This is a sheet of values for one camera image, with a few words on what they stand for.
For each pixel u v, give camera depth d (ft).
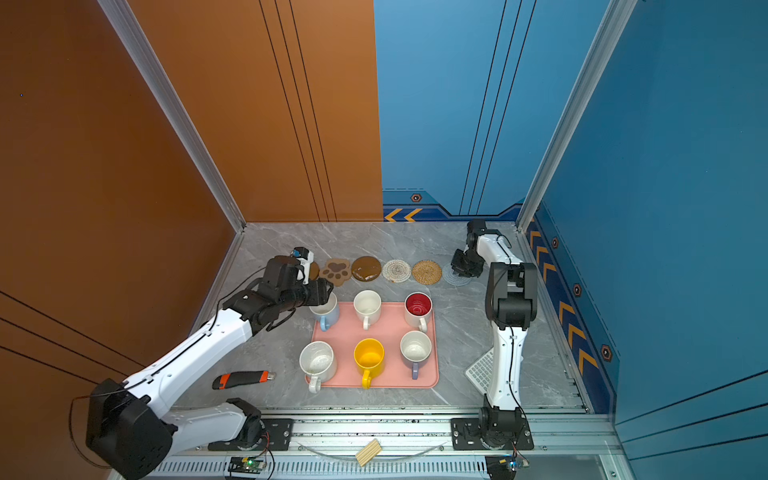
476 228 2.88
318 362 2.73
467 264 3.01
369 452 2.31
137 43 2.43
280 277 1.97
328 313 2.76
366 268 3.49
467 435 2.37
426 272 3.46
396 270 3.46
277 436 2.41
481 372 2.71
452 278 3.39
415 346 2.84
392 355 2.93
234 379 2.64
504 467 2.31
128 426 1.26
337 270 3.46
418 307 3.08
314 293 2.33
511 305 1.98
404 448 2.38
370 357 2.79
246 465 2.32
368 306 3.02
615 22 2.31
